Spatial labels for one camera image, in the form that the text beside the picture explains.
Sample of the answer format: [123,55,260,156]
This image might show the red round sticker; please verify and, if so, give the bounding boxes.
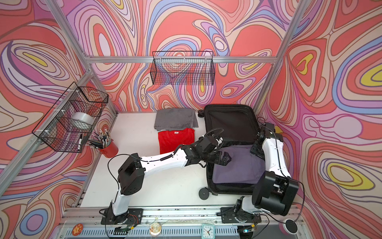
[72,224,84,237]

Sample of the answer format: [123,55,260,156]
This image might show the back black wire basket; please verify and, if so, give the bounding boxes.
[150,50,215,86]

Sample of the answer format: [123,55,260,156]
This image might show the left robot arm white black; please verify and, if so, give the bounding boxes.
[111,135,231,216]

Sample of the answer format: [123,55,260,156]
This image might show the red pen cup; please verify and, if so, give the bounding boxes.
[99,140,119,158]

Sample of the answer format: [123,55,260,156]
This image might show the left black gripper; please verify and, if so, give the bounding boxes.
[200,151,233,167]

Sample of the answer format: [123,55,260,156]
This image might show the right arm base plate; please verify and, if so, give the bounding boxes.
[216,207,262,225]

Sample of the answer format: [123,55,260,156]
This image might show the small teal clock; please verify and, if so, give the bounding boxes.
[202,224,215,239]

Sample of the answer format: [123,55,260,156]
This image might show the black open suitcase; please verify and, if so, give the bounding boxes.
[198,104,260,195]

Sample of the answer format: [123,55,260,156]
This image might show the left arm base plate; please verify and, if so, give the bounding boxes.
[99,207,143,226]

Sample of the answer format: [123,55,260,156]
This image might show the silver duct tape roll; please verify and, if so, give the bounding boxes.
[71,112,95,130]

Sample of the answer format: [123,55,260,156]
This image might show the purple jeans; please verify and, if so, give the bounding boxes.
[212,145,265,184]

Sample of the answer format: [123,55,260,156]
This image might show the red t-shirt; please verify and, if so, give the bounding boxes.
[158,128,195,154]

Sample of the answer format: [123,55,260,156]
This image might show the left black wire basket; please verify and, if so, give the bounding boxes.
[32,82,109,153]

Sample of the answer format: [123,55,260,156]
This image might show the round clear badge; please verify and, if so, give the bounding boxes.
[149,222,162,237]

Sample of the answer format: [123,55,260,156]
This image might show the black wire basket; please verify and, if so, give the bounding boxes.
[150,50,215,86]
[32,82,109,153]

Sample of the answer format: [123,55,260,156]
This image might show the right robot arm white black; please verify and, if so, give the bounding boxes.
[238,122,299,216]

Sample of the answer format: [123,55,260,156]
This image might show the grey towel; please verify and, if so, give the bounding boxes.
[154,108,199,131]

